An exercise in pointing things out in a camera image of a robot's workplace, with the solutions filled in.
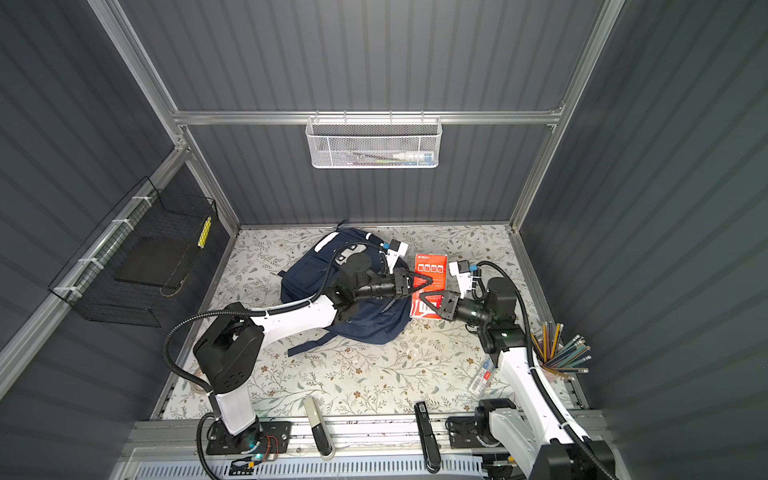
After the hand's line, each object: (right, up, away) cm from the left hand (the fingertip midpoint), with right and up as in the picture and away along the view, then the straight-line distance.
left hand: (435, 282), depth 72 cm
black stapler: (-2, -38, -3) cm, 38 cm away
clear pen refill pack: (+14, -28, +8) cm, 32 cm away
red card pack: (0, +4, +2) cm, 4 cm away
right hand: (-2, -5, +1) cm, 5 cm away
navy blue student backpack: (-36, 0, +26) cm, 45 cm away
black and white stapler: (-26, -38, -3) cm, 46 cm away
